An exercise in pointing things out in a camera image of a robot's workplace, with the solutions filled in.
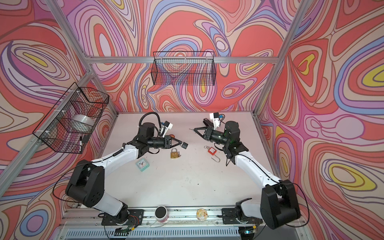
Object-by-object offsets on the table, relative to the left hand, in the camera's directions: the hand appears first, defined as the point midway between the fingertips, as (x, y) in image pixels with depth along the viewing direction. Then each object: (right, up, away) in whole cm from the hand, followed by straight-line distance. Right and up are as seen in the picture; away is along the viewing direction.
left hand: (181, 143), depth 79 cm
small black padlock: (+2, -1, +1) cm, 2 cm away
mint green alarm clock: (-24, -14, +10) cm, 30 cm away
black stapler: (+17, +12, +32) cm, 38 cm away
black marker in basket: (-46, -2, -12) cm, 47 cm away
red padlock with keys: (+19, -7, +16) cm, 26 cm away
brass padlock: (-6, -9, +16) cm, 19 cm away
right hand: (+7, +6, -5) cm, 11 cm away
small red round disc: (-5, +4, -2) cm, 6 cm away
